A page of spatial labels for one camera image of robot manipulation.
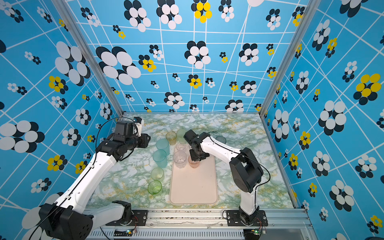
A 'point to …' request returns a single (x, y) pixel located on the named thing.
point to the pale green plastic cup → (157, 174)
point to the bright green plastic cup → (154, 187)
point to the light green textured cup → (180, 137)
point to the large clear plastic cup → (179, 157)
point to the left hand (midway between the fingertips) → (148, 136)
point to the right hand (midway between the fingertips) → (198, 157)
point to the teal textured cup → (163, 144)
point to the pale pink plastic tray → (189, 186)
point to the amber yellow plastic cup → (171, 136)
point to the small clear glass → (180, 147)
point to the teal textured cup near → (160, 156)
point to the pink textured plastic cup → (193, 164)
